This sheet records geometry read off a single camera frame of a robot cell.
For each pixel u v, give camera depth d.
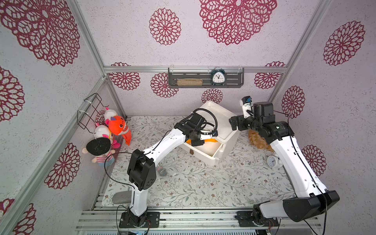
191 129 0.62
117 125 0.89
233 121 0.66
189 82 0.88
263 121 0.52
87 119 0.76
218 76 0.90
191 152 0.79
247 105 0.62
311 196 0.39
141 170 0.49
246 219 0.73
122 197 0.78
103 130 0.85
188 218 0.75
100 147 0.76
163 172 0.88
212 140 0.81
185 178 0.88
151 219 0.74
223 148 0.81
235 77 0.94
